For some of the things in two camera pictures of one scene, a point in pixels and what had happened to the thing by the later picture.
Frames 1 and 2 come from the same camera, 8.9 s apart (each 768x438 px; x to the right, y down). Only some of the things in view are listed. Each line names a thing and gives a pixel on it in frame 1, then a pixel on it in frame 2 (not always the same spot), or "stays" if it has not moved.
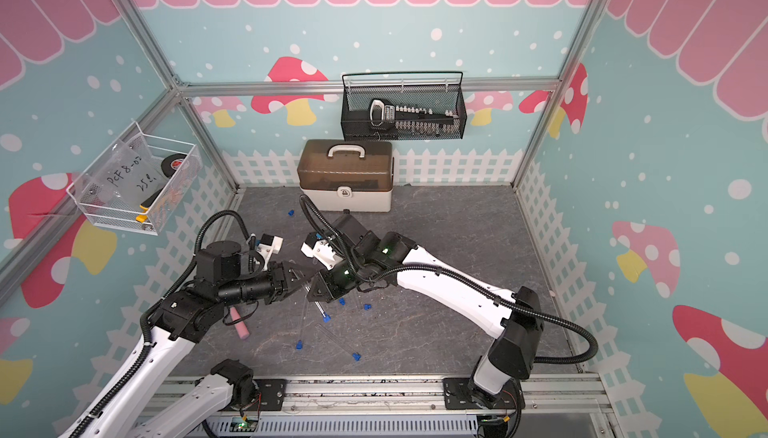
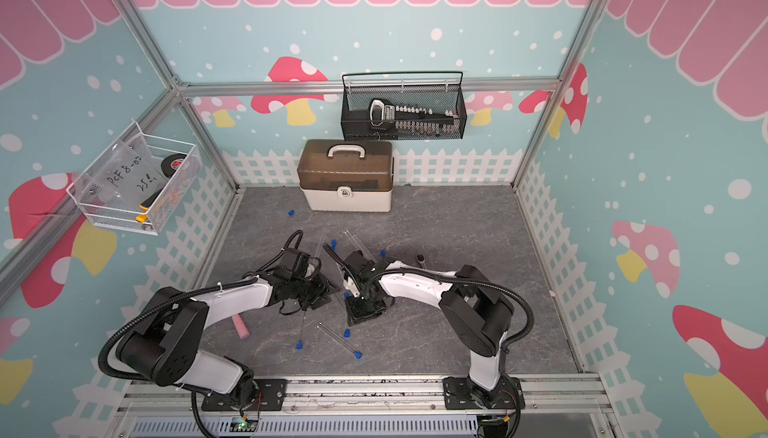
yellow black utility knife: (147, 204) stays
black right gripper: (328, 290) → (355, 317)
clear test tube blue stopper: (300, 342) stays
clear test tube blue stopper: (355, 355) stays
